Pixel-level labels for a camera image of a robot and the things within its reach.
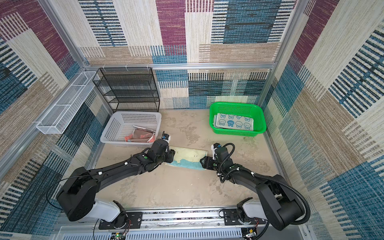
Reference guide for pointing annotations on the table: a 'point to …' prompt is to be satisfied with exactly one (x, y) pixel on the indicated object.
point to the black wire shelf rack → (129, 89)
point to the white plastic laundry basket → (121, 124)
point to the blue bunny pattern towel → (233, 121)
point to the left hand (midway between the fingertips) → (172, 149)
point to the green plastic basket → (253, 110)
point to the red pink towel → (140, 135)
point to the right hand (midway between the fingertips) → (204, 163)
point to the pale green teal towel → (187, 157)
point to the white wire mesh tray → (57, 119)
